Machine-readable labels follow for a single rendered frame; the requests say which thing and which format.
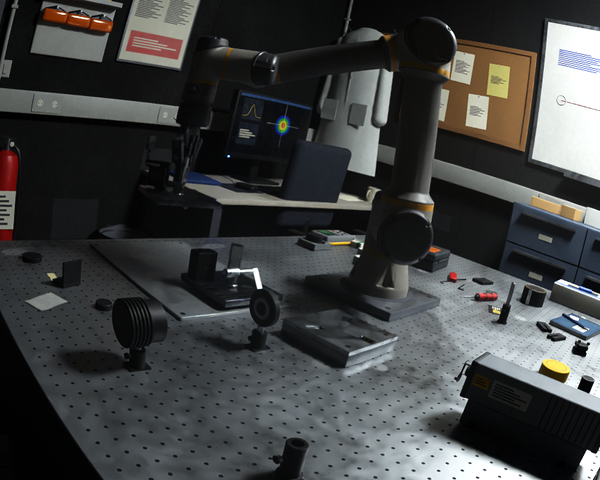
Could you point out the blue paper folder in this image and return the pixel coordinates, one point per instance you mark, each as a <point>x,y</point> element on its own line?
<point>207,178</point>

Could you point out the black keyboard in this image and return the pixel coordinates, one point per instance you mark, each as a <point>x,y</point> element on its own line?
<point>257,186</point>

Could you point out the black kinematic base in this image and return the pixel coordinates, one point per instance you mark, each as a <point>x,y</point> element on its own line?
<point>219,295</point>

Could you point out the blue notebook with pen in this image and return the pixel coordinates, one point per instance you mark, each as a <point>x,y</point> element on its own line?
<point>574,327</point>

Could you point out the orange safety goggles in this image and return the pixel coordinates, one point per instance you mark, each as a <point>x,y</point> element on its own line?
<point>78,19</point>
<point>54,15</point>
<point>102,23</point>

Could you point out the black post with grey rod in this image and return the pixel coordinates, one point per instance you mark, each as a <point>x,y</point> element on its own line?
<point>504,310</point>

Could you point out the white mug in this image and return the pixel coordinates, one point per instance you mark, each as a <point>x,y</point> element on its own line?
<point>372,194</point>

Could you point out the black computer monitor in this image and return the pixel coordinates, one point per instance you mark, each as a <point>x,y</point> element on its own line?
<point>264,125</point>

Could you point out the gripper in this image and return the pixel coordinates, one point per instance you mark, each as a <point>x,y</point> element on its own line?
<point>195,106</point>

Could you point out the dark grey square base plate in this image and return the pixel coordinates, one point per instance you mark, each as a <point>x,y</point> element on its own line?
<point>404,302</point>

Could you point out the grey wall socket trunking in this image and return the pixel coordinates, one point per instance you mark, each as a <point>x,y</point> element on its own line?
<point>79,105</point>

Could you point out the grey parking plate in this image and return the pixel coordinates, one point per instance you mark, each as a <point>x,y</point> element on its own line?
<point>337,335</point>

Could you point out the black power supply box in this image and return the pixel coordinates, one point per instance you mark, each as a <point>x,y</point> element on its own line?
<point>534,415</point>

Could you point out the small black clamp piece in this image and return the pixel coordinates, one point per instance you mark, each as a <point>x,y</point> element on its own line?
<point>543,327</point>
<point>556,337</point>

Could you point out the black finned cylinder on post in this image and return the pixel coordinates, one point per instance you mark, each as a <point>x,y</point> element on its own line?
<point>137,322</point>

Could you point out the black iris on post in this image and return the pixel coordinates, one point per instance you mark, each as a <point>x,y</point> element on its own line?
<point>264,309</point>

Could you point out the grey power supply lever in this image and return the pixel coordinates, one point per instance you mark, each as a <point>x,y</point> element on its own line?
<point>463,371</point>

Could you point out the white box with blue pen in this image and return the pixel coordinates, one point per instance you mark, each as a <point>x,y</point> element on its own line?
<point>577,300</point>

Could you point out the black box with orange label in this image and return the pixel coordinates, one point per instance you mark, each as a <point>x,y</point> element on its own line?
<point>435,260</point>

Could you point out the dark blue office chair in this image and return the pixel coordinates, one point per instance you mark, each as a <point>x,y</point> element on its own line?
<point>314,175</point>

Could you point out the black square card holder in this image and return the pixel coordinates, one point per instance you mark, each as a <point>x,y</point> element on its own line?
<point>71,272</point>

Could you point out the black desk instrument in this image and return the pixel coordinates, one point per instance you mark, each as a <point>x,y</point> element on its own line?
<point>158,167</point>

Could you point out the white bent bracket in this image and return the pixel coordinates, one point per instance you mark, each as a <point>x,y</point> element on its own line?
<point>252,274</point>

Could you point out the black post holder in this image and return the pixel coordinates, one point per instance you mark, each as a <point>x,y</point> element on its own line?
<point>293,457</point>

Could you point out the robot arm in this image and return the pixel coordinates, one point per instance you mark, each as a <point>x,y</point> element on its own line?
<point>410,125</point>

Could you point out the grey office desk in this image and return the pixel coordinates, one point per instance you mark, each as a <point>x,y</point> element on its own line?
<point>239,197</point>

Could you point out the black round cap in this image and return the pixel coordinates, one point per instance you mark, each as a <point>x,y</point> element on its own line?
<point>103,304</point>

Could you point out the grey goggles rack panel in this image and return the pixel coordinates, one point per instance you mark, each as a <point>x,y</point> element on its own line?
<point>69,45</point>

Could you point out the white and red poster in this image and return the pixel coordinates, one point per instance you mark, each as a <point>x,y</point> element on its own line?
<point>154,35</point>

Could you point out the white board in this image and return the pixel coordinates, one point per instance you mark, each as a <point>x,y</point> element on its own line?
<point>579,100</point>

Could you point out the black round puck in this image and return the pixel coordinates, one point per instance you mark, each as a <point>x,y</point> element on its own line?
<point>31,257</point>

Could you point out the black round knob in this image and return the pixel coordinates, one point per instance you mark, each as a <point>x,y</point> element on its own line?
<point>586,383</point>

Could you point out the grey aluminium breadboard plate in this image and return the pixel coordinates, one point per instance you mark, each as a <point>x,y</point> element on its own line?
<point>144,270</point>

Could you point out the black flat pad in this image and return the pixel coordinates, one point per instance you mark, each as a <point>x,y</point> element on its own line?
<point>482,280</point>

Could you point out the small black post base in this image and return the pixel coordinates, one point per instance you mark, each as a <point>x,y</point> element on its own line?
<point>580,348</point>

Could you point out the tan cardboard box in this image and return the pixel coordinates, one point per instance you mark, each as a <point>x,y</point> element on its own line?
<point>557,207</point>

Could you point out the cork notice board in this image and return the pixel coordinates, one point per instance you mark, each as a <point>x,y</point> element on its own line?
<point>504,105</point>

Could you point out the grey wall conduit pipe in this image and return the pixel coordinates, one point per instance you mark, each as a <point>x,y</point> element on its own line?
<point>7,35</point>

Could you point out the black beam-block plate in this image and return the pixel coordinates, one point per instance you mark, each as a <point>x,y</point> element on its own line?
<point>202,263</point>

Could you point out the grey square tissue sheet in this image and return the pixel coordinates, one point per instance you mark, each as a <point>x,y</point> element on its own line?
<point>46,301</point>

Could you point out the small red tool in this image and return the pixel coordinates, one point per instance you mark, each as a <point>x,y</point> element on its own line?
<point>452,276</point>

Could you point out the black tape roll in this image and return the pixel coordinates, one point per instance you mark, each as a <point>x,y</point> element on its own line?
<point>533,295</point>

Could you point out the grey lab coat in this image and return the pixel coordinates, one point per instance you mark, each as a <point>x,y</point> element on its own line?
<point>354,135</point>

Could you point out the grey mirror plate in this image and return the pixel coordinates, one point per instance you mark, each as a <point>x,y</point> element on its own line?
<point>236,256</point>

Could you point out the yellow round button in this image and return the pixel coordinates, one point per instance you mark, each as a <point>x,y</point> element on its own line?
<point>554,370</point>

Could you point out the red fire extinguisher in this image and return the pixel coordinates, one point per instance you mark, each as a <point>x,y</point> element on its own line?
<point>4,195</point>

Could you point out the green meter in black tray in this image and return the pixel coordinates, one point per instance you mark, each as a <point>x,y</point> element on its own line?
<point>325,237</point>

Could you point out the blue drawer cabinet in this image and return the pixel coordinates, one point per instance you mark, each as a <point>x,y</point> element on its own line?
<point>544,240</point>

